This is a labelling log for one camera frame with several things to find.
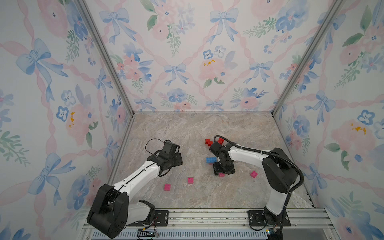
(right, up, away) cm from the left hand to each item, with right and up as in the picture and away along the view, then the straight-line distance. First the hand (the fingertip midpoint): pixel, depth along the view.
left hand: (179, 158), depth 87 cm
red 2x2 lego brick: (+17, +9, +14) cm, 24 cm away
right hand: (+25, -9, +2) cm, 27 cm away
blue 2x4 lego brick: (+19, -2, +3) cm, 19 cm away
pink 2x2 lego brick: (+25, -9, -1) cm, 26 cm away
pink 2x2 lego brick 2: (+7, -12, -2) cm, 14 cm away
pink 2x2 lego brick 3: (-6, -15, -5) cm, 17 cm away
